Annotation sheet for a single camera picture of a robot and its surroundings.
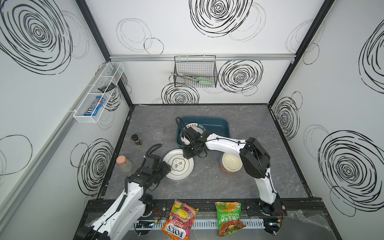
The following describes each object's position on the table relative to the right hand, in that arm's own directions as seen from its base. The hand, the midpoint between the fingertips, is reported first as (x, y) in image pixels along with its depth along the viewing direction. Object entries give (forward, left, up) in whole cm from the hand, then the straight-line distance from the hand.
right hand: (184, 155), depth 88 cm
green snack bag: (-29, -22, +1) cm, 37 cm away
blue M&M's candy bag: (+7, +42, +31) cm, 53 cm away
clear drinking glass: (+19, +20, -1) cm, 27 cm away
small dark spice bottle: (+8, +29, +6) cm, 31 cm away
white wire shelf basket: (+39, +45, +30) cm, 67 cm away
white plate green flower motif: (-6, +1, -3) cm, 7 cm away
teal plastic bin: (+26, -23, -4) cm, 35 cm away
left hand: (-7, +7, -1) cm, 10 cm away
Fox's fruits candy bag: (-33, 0, -1) cm, 33 cm away
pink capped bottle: (-7, +32, +5) cm, 33 cm away
